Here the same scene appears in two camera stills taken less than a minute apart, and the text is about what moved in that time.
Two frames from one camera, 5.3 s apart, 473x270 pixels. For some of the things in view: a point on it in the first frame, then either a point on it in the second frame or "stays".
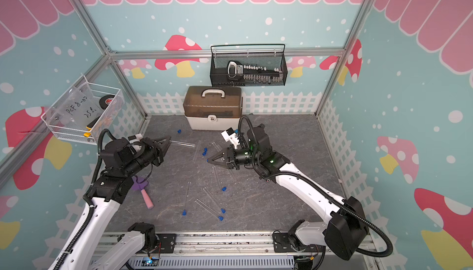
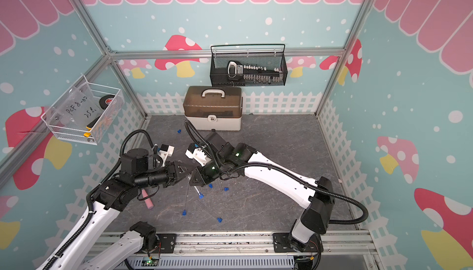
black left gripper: [158, 152] → [172, 172]
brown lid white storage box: [213, 108] stays
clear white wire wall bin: [83, 110] stays
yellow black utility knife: [88, 127] stays
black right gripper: [231, 162] → [202, 179]
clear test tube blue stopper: [200, 203] stays
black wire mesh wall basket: [251, 65] stays
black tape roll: [105, 100] stays
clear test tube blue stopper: [214, 200] → [201, 195]
